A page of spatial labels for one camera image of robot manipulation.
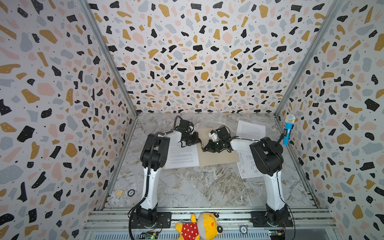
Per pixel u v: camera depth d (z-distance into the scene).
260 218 0.74
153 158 0.53
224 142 0.81
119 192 0.81
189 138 0.92
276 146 1.00
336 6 0.71
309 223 0.75
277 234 0.72
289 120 0.83
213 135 0.97
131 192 0.83
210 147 0.90
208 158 0.97
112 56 0.88
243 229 0.72
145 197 0.62
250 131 1.13
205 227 0.65
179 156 0.95
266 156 0.57
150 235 0.70
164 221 0.73
